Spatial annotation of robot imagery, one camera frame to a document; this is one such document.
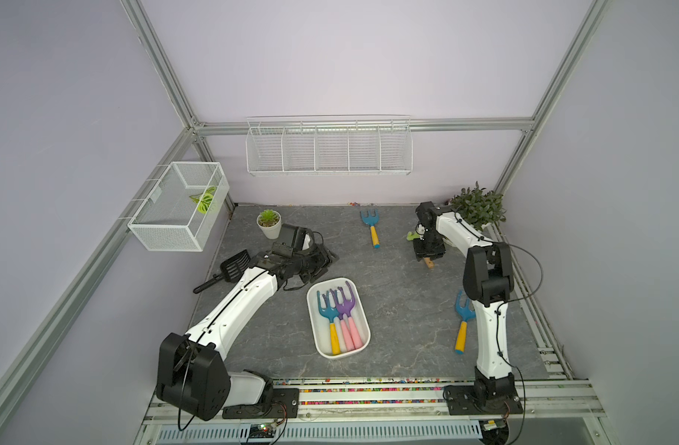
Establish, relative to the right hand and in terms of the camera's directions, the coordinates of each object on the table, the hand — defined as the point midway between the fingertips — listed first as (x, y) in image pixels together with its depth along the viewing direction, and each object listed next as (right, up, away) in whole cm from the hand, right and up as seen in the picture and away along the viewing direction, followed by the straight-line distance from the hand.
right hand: (424, 255), depth 102 cm
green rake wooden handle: (-5, +7, -9) cm, 12 cm away
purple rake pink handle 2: (-29, -16, -14) cm, 35 cm away
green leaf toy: (-71, +19, -21) cm, 76 cm away
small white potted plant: (-58, +12, +3) cm, 60 cm away
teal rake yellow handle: (-34, -18, -13) cm, 41 cm away
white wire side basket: (-80, +15, -18) cm, 83 cm away
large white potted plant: (+15, +17, -10) cm, 25 cm away
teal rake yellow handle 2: (-18, +14, +14) cm, 27 cm away
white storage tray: (-37, -21, -16) cm, 45 cm away
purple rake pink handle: (-30, -21, -16) cm, 40 cm away
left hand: (-32, 0, -22) cm, 39 cm away
